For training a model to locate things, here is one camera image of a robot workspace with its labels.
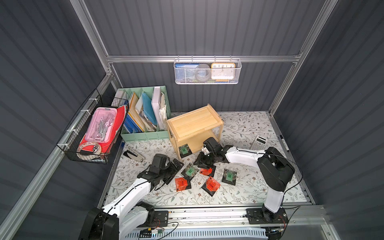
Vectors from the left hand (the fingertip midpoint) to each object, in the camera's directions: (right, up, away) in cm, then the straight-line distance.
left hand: (179, 168), depth 84 cm
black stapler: (-30, +6, +10) cm, 32 cm away
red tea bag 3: (+18, -10, 0) cm, 21 cm away
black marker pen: (+74, +12, +23) cm, 78 cm away
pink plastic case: (-37, +24, -12) cm, 45 cm away
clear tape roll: (-35, +13, -17) cm, 41 cm away
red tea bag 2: (+17, -3, +5) cm, 18 cm away
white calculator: (+53, +12, +18) cm, 58 cm away
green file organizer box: (-21, +33, +12) cm, 41 cm away
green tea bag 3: (+29, -6, +3) cm, 30 cm away
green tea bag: (+2, +8, +13) cm, 15 cm away
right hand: (+10, +2, +3) cm, 11 cm away
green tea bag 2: (+7, -3, +6) cm, 9 cm away
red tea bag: (+1, -9, +1) cm, 9 cm away
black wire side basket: (-43, +17, -23) cm, 51 cm away
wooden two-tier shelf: (+8, +23, +1) cm, 25 cm away
